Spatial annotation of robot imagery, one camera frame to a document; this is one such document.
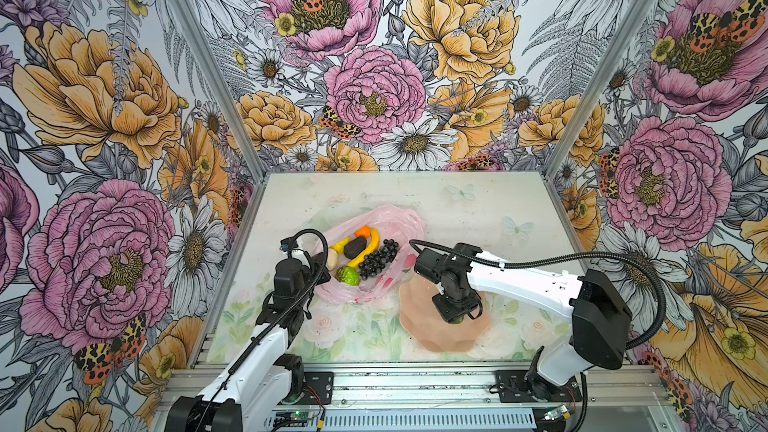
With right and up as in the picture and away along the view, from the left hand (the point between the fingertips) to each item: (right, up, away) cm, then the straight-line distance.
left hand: (325, 262), depth 86 cm
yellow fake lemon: (+3, +3, +8) cm, 9 cm away
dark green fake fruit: (+36, -13, -9) cm, 40 cm away
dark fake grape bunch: (+13, -1, +5) cm, 15 cm away
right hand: (+36, -13, -10) cm, 40 cm away
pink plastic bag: (+20, +10, +15) cm, 27 cm away
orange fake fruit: (+10, +7, +13) cm, 18 cm away
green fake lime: (+7, -4, +1) cm, 8 cm away
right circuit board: (+58, -33, -15) cm, 68 cm away
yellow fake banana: (+13, +3, +13) cm, 18 cm away
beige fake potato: (+1, -1, +7) cm, 7 cm away
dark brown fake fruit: (+7, +3, +9) cm, 12 cm away
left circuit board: (-4, -33, -15) cm, 36 cm away
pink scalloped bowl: (+27, -16, 0) cm, 31 cm away
